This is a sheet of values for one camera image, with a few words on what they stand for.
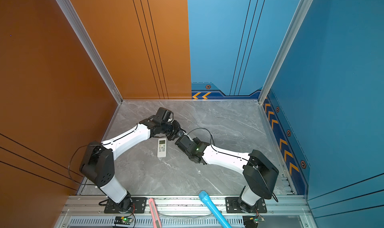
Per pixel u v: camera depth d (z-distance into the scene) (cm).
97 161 47
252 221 70
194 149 62
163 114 69
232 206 72
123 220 71
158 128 69
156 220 70
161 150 91
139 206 74
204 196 73
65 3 71
